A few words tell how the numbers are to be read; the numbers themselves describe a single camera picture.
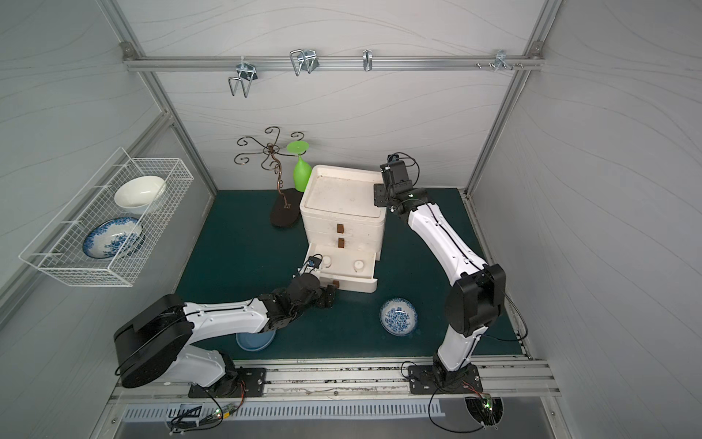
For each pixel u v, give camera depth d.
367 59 0.73
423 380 0.73
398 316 0.85
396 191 0.62
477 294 0.45
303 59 0.76
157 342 0.43
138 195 0.71
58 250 0.57
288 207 1.14
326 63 0.78
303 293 0.66
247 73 0.78
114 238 0.65
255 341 0.79
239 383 0.73
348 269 0.96
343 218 0.81
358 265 0.93
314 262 0.77
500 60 0.77
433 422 0.64
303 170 0.93
